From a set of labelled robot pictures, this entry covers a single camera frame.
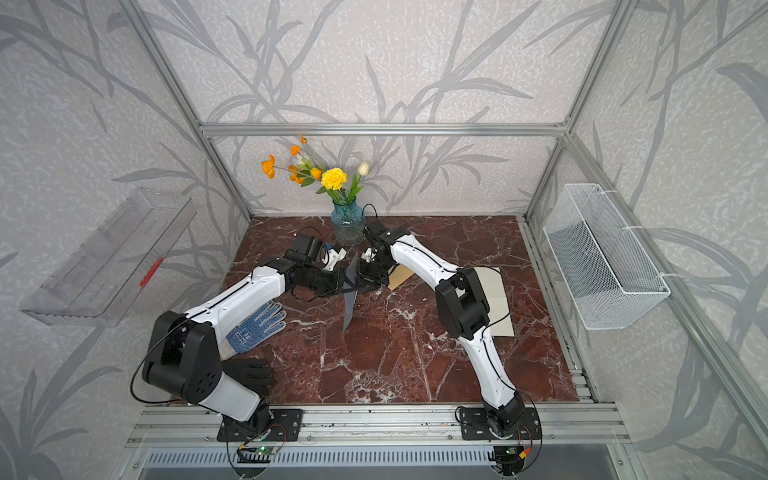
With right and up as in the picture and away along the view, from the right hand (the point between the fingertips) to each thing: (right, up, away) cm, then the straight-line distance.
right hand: (353, 288), depth 88 cm
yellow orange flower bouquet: (-19, +39, +13) cm, 46 cm away
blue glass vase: (-5, +20, +17) cm, 27 cm away
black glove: (-26, -23, -6) cm, 36 cm away
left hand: (+2, +1, -5) cm, 5 cm away
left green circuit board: (-20, -38, -16) cm, 46 cm away
